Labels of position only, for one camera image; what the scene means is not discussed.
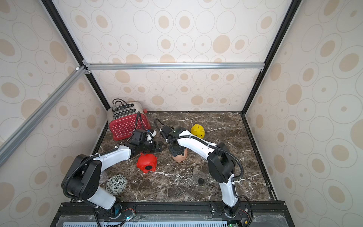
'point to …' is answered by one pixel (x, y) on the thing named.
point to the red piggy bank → (147, 162)
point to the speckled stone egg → (116, 184)
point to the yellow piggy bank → (198, 130)
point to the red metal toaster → (125, 117)
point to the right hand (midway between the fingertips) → (183, 149)
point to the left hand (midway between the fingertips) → (165, 146)
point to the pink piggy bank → (179, 158)
